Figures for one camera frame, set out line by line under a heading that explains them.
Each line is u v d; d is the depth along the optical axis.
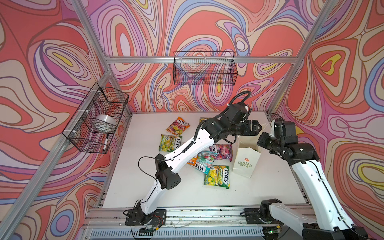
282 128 0.52
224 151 0.93
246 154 0.74
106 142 0.73
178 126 1.08
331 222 0.37
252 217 0.73
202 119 0.56
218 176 0.84
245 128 0.61
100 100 0.80
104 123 0.70
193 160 0.89
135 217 0.69
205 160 0.88
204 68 0.96
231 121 0.52
